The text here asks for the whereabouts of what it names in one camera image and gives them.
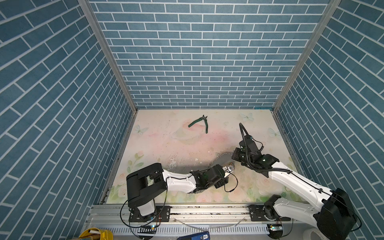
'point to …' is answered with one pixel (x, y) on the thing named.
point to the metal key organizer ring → (218, 156)
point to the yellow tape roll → (95, 233)
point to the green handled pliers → (203, 117)
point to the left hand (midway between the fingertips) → (225, 173)
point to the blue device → (204, 235)
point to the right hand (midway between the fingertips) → (231, 150)
